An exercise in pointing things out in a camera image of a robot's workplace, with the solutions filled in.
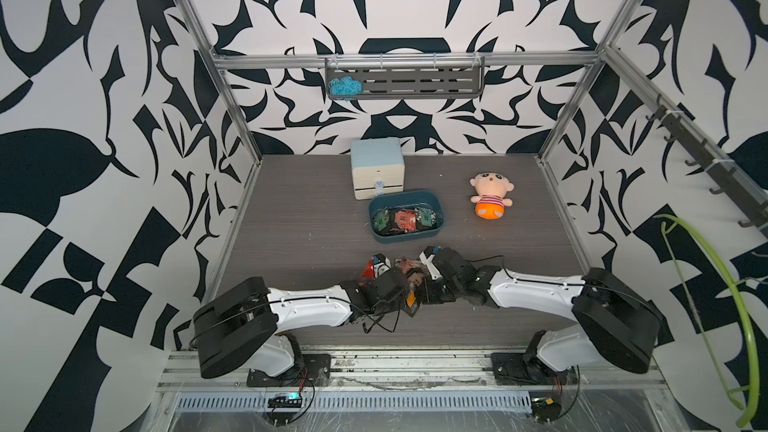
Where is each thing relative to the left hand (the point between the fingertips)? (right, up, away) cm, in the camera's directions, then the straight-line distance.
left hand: (404, 290), depth 84 cm
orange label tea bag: (+2, -3, +1) cm, 3 cm away
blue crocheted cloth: (-17, +59, +7) cm, 62 cm away
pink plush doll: (+30, +25, +17) cm, 42 cm away
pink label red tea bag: (+1, +18, +14) cm, 22 cm away
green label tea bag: (+8, +19, +16) cm, 26 cm away
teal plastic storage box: (+2, +24, +18) cm, 30 cm away
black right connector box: (+32, -23, -13) cm, 42 cm away
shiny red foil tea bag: (-10, +4, +5) cm, 12 cm away
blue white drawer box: (-8, +36, +13) cm, 39 cm away
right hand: (+1, 0, 0) cm, 1 cm away
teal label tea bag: (-7, +18, +14) cm, 24 cm away
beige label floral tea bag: (+3, +5, +6) cm, 8 cm away
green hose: (+56, -10, -33) cm, 66 cm away
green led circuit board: (-28, -23, -11) cm, 38 cm away
